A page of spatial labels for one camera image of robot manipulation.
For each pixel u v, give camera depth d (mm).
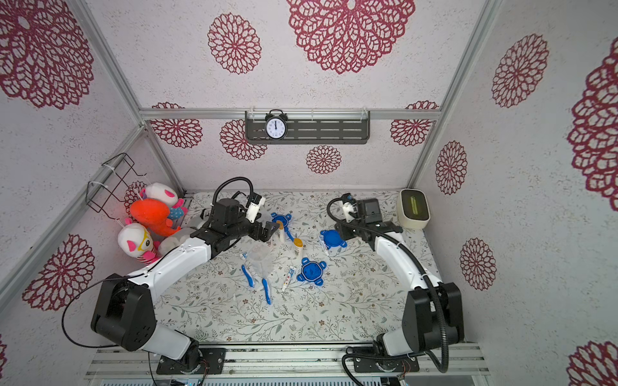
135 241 796
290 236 1030
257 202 741
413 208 1066
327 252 985
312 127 934
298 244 894
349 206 765
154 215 914
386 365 687
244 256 971
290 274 916
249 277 917
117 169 799
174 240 900
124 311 431
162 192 944
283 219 1100
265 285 894
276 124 897
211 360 751
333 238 1038
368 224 644
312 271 944
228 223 673
